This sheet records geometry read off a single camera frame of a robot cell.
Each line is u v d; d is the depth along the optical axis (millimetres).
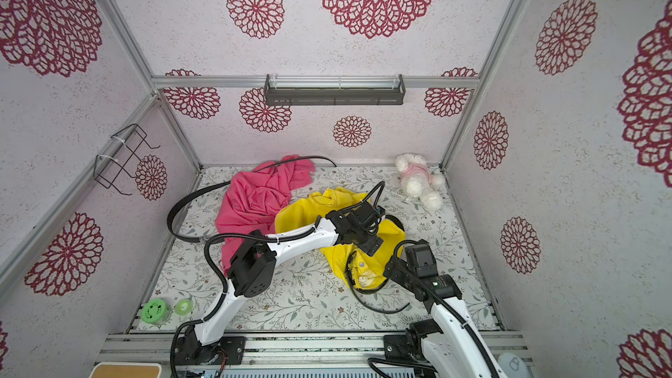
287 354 737
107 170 730
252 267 541
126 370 674
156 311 763
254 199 1023
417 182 942
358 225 711
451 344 485
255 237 562
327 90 939
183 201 1064
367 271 862
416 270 603
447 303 513
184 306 817
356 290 816
